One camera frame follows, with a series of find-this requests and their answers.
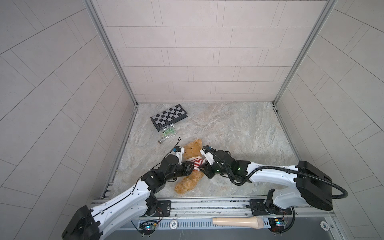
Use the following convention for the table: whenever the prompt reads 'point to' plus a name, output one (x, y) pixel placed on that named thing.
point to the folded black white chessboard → (169, 116)
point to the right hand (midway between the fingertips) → (198, 171)
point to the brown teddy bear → (193, 149)
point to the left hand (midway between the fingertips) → (198, 166)
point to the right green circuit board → (276, 224)
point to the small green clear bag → (168, 130)
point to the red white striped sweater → (197, 161)
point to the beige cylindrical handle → (256, 222)
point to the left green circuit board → (148, 227)
